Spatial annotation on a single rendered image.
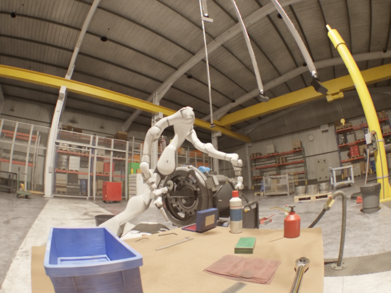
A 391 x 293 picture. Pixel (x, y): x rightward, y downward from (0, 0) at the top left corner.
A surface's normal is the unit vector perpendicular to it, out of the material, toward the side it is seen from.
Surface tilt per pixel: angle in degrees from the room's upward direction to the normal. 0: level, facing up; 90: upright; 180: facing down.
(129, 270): 90
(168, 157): 90
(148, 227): 74
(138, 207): 90
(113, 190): 90
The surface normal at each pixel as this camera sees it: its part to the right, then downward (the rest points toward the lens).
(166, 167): 0.14, -0.22
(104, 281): 0.69, -0.19
